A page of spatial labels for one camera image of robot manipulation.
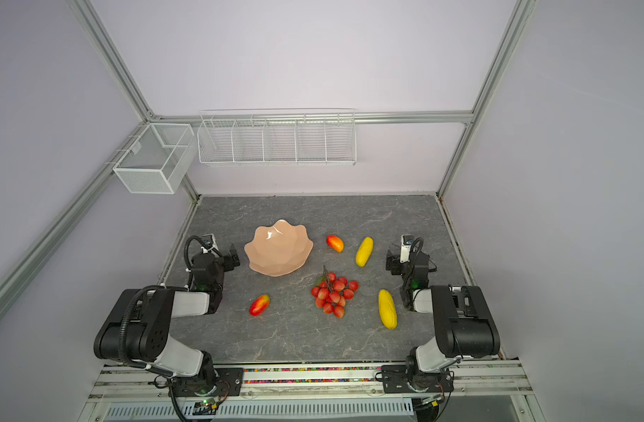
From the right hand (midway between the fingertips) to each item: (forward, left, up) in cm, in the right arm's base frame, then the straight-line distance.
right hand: (404, 251), depth 94 cm
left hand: (0, +65, +3) cm, 65 cm away
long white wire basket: (+36, +47, +25) cm, 64 cm away
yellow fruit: (+2, +14, -4) cm, 15 cm away
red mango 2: (-19, +50, -2) cm, 53 cm away
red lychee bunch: (-16, +26, 0) cm, 31 cm away
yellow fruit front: (-20, +8, -4) cm, 22 cm away
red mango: (+6, +25, -3) cm, 26 cm away
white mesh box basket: (+30, +95, +19) cm, 101 cm away
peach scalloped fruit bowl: (+5, +47, -5) cm, 48 cm away
